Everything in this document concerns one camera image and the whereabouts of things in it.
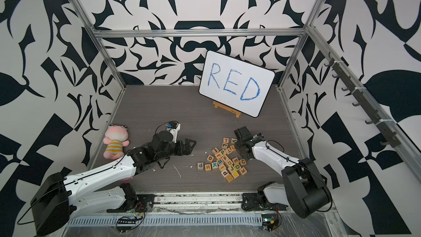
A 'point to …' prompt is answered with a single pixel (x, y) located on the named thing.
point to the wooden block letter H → (208, 167)
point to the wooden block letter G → (210, 158)
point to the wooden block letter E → (235, 161)
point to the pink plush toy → (116, 138)
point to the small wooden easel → (217, 105)
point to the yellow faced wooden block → (229, 178)
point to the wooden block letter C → (242, 162)
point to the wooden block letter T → (226, 140)
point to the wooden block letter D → (237, 167)
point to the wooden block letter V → (233, 140)
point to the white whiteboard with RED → (240, 85)
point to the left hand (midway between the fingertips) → (189, 139)
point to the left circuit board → (124, 225)
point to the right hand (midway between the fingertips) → (238, 145)
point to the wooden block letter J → (231, 168)
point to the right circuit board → (269, 221)
